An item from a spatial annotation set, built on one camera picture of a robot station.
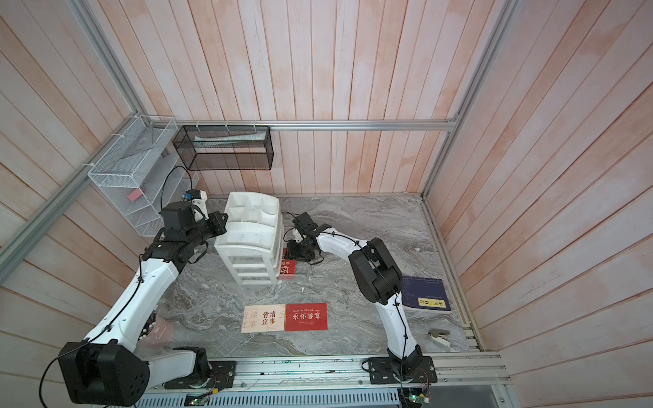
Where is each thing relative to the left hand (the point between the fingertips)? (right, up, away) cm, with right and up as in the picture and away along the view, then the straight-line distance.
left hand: (228, 218), depth 80 cm
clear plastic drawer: (+23, -19, +16) cm, 34 cm away
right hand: (+17, -15, +16) cm, 28 cm away
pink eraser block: (-32, +8, +2) cm, 33 cm away
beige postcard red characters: (+11, -34, +4) cm, 36 cm away
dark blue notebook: (+68, -27, +10) cm, 73 cm away
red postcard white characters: (+23, -34, +5) cm, 41 cm away
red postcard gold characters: (+17, -19, +15) cm, 30 cm away
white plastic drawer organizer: (+8, -8, -1) cm, 12 cm away
